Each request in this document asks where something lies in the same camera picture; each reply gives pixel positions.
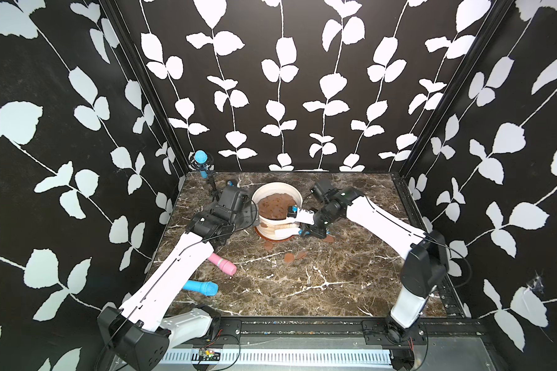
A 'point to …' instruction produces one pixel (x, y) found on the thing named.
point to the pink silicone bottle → (223, 264)
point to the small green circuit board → (209, 355)
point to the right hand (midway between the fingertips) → (302, 227)
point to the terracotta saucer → (278, 239)
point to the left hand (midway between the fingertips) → (245, 208)
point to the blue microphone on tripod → (203, 161)
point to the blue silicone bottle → (206, 287)
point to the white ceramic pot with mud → (274, 200)
